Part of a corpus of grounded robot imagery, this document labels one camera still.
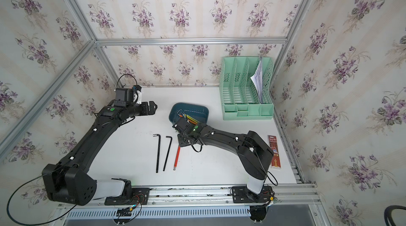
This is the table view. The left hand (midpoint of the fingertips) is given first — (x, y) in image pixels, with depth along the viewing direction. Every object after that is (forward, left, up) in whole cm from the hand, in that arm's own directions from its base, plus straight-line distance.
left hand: (150, 106), depth 81 cm
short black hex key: (-16, -8, -22) cm, 28 cm away
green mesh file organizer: (+25, -56, -21) cm, 65 cm away
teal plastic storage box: (+12, -21, -23) cm, 33 cm away
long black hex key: (-16, -2, -21) cm, 26 cm away
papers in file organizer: (+17, -59, +6) cm, 61 cm away
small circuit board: (-43, +8, -24) cm, 50 cm away
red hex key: (-15, -14, -21) cm, 29 cm away
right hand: (-13, -18, -14) cm, 26 cm away
